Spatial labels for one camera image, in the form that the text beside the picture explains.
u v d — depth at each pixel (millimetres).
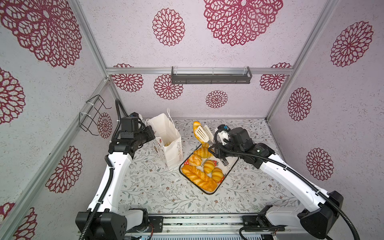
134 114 660
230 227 801
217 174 877
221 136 659
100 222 368
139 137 614
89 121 761
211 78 877
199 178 856
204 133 729
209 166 900
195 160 925
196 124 779
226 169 922
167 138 1019
